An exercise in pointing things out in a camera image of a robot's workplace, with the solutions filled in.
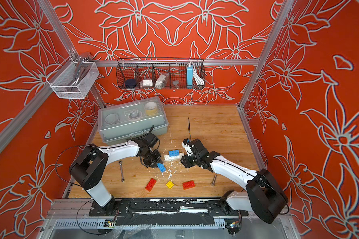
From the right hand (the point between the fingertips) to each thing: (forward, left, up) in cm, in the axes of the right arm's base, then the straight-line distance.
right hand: (180, 160), depth 84 cm
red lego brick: (-12, -5, -4) cm, 14 cm away
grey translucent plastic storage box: (+19, +30, +13) cm, 38 cm away
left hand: (0, +11, -5) cm, 12 cm away
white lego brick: (+3, +8, -5) cm, 10 cm away
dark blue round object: (+44, +34, +21) cm, 60 cm away
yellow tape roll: (+32, +20, +10) cm, 39 cm away
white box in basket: (+36, +21, +27) cm, 50 cm away
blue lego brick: (+6, +4, -3) cm, 8 cm away
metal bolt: (-11, -18, -6) cm, 22 cm away
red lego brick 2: (-12, +16, -5) cm, 21 cm away
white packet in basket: (+41, +13, +26) cm, 50 cm away
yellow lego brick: (-12, +6, -5) cm, 15 cm away
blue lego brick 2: (-3, +11, -5) cm, 12 cm away
